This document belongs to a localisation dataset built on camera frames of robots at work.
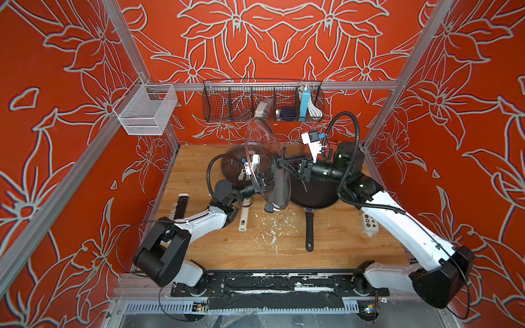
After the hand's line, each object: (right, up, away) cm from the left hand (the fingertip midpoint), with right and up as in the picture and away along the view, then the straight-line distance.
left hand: (282, 180), depth 65 cm
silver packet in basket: (-6, +31, +27) cm, 42 cm away
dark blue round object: (+6, +29, +29) cm, 41 cm away
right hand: (-2, +6, -5) cm, 7 cm away
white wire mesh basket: (-60, +30, +27) cm, 73 cm away
